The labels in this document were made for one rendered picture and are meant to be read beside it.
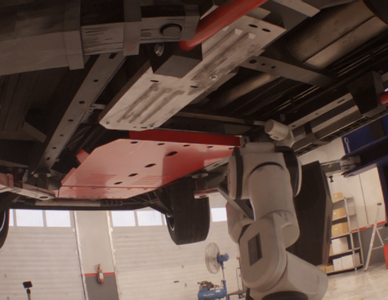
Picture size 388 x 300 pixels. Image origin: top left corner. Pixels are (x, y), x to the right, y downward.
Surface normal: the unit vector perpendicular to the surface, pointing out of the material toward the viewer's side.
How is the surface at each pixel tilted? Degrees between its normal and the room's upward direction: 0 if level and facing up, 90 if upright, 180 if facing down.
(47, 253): 90
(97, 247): 90
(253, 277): 61
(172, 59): 180
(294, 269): 77
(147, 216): 90
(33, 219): 90
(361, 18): 157
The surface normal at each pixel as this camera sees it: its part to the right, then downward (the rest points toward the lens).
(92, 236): 0.51, -0.33
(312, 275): 0.59, -0.53
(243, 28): 0.14, 0.94
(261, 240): -0.80, -0.51
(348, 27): -0.20, 0.85
